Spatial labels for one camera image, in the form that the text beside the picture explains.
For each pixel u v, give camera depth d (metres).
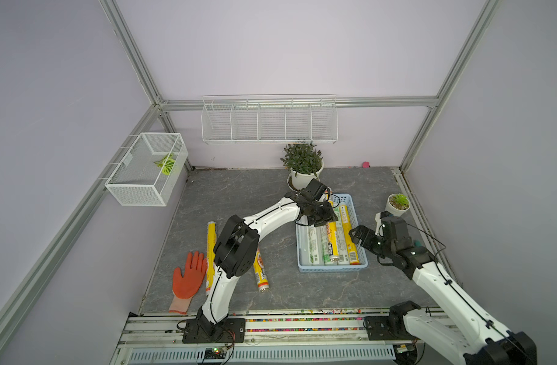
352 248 0.89
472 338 0.42
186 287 0.83
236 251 0.52
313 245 0.89
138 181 0.81
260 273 0.83
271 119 0.99
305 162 0.99
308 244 0.89
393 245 0.61
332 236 0.81
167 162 0.83
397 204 0.96
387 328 0.72
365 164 1.24
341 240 0.81
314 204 0.68
